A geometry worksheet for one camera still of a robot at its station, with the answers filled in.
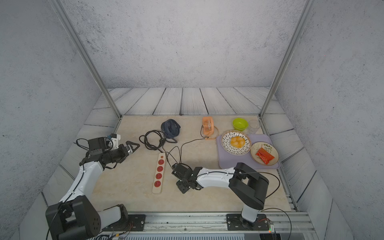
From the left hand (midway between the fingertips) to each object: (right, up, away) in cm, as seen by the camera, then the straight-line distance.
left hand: (136, 148), depth 83 cm
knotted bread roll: (+60, +2, +17) cm, 63 cm away
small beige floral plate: (+81, -2, +16) cm, 82 cm away
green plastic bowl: (+66, +13, +31) cm, 74 cm away
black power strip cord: (+2, -2, +18) cm, 19 cm away
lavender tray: (+52, -10, +13) cm, 55 cm away
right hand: (+26, -21, +2) cm, 33 cm away
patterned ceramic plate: (+54, -3, +16) cm, 57 cm away
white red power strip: (+12, -16, +4) cm, 20 cm away
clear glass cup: (+73, +12, +24) cm, 78 cm away
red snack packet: (+76, -7, +11) cm, 77 cm away
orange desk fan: (+41, +11, +19) cm, 47 cm away
